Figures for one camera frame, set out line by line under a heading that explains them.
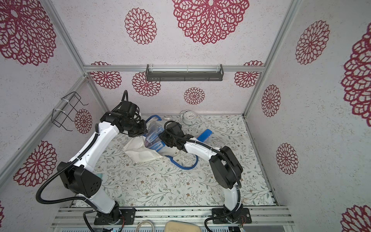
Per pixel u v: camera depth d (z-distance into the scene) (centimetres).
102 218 73
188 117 115
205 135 108
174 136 69
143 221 72
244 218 73
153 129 103
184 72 93
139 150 81
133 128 66
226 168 50
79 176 42
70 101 80
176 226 70
